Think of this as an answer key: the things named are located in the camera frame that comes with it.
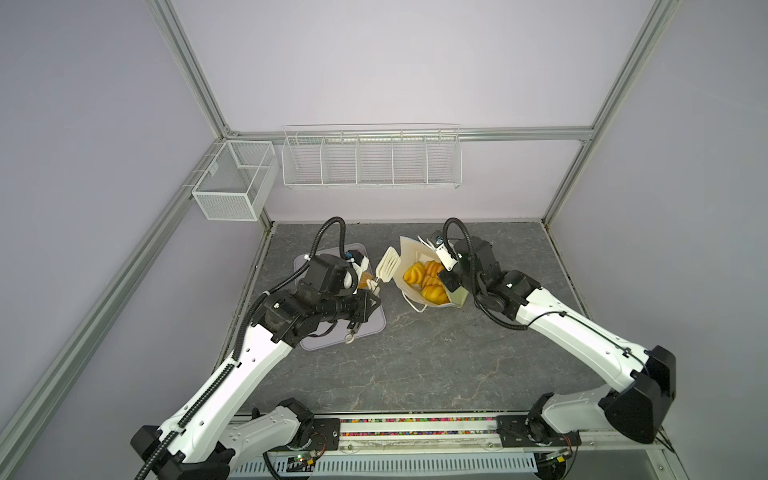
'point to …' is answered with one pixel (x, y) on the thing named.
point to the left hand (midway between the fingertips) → (376, 306)
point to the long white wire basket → (378, 156)
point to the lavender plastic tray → (336, 337)
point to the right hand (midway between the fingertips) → (447, 258)
